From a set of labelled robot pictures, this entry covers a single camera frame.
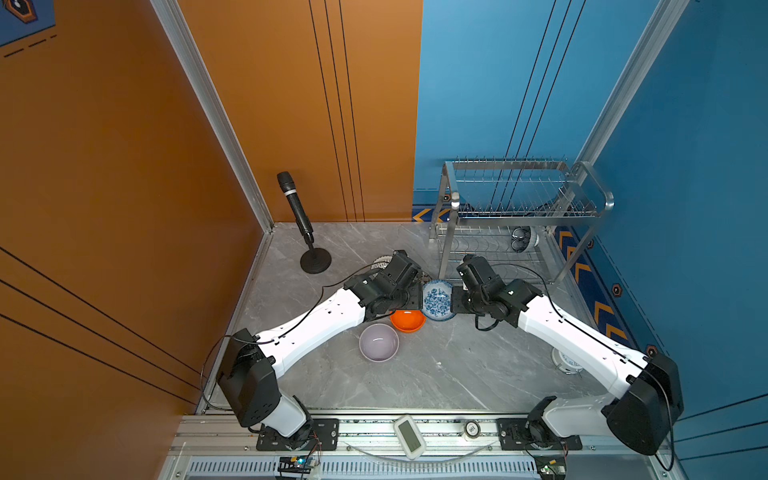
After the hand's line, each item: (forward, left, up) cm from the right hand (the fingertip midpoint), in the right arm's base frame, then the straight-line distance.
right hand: (453, 298), depth 81 cm
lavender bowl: (-7, +21, -13) cm, 25 cm away
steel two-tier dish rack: (+44, -38, -11) cm, 59 cm away
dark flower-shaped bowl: (+32, -31, -9) cm, 45 cm away
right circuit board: (-36, -21, -17) cm, 45 cm away
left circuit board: (-36, +40, -16) cm, 56 cm away
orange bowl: (0, +12, -13) cm, 18 cm away
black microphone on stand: (+25, +46, -14) cm, 54 cm away
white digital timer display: (-31, +12, -13) cm, 36 cm away
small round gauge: (-29, -2, -10) cm, 31 cm away
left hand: (+1, +10, +3) cm, 10 cm away
